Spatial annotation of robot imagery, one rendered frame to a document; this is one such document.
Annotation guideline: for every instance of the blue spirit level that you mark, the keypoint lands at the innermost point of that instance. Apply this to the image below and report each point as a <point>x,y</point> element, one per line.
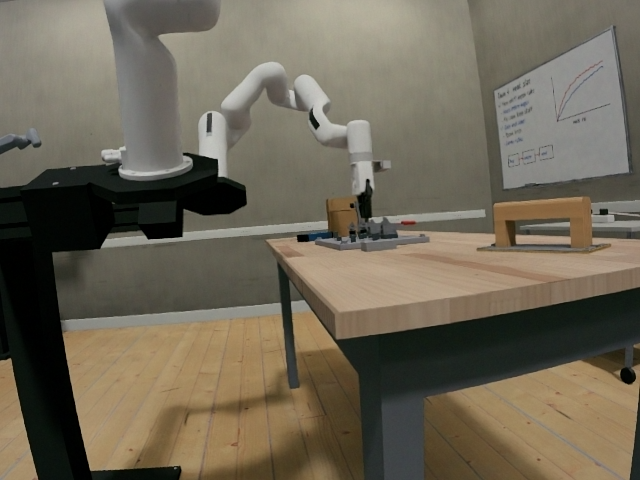
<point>313,236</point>

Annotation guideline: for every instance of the small brown cardboard box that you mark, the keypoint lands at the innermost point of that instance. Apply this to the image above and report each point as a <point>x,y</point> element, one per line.
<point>341,215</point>

